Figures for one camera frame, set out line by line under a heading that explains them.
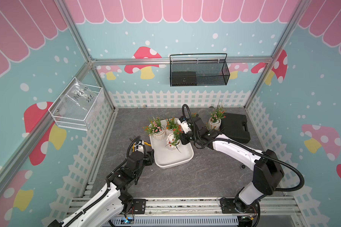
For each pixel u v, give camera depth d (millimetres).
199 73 927
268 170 435
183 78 872
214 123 999
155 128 892
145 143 976
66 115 715
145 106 1241
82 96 737
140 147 680
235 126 1015
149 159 614
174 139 807
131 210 720
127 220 727
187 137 726
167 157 896
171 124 937
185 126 735
